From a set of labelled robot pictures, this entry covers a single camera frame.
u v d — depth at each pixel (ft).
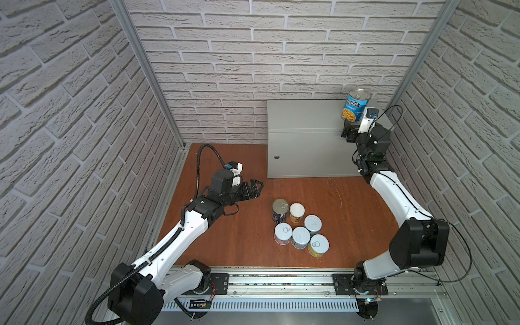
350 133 2.33
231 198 2.08
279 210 2.73
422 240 1.41
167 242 1.46
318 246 2.56
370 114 2.12
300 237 2.61
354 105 2.49
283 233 2.66
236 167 2.32
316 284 2.49
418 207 1.55
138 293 1.22
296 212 2.79
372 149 1.97
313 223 2.74
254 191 2.23
